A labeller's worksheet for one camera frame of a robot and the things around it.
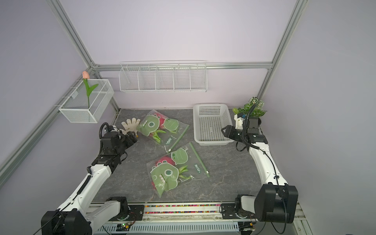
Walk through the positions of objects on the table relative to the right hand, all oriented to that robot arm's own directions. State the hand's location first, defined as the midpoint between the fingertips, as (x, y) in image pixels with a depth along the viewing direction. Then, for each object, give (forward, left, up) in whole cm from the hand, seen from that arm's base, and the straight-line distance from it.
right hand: (225, 130), depth 83 cm
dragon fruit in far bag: (+6, +44, -13) cm, 46 cm away
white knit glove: (+19, +67, -20) cm, 72 cm away
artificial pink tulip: (+19, +79, +14) cm, 82 cm away
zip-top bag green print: (-16, +25, -13) cm, 33 cm away
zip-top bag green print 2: (+10, +38, -13) cm, 41 cm away
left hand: (-3, +54, -1) cm, 54 cm away
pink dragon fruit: (-12, +33, -12) cm, 37 cm away
